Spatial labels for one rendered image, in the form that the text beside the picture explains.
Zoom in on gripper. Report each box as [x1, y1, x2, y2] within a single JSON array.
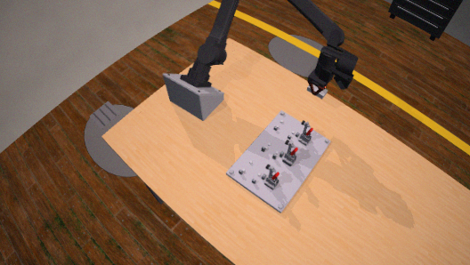
[[307, 62, 333, 96]]

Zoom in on grey toggle clamp with red handle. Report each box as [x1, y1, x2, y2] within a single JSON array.
[[298, 120, 313, 146], [264, 164, 280, 190]]

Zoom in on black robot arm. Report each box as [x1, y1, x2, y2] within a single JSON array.
[[180, 0, 358, 90]]

